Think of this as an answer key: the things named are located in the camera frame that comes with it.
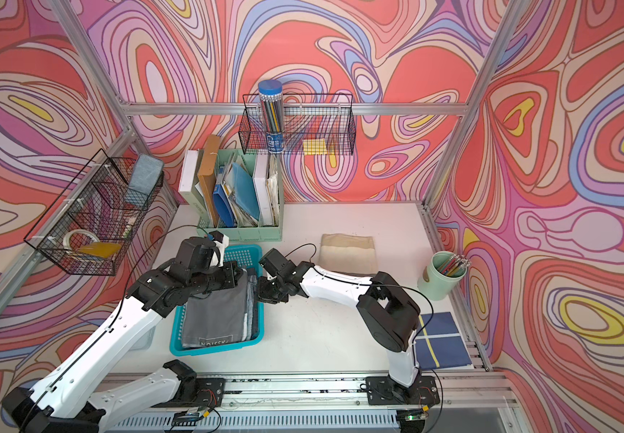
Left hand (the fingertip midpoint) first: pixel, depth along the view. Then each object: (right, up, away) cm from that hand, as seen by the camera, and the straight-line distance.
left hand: (246, 271), depth 73 cm
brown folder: (-16, +30, +12) cm, 36 cm away
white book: (-23, +29, +14) cm, 40 cm away
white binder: (0, +26, +23) cm, 35 cm away
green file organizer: (-14, +15, +35) cm, 40 cm away
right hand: (+1, -12, +10) cm, 16 cm away
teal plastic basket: (-5, +2, +23) cm, 24 cm away
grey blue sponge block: (-33, +29, +9) cm, 45 cm away
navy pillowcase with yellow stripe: (+56, -23, +7) cm, 61 cm away
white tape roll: (-44, +11, -5) cm, 46 cm away
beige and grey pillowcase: (+31, +2, +26) cm, 41 cm away
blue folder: (-7, +25, +24) cm, 36 cm away
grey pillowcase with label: (-10, -16, +10) cm, 21 cm away
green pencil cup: (+58, -2, +9) cm, 59 cm away
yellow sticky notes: (+19, +40, +18) cm, 48 cm away
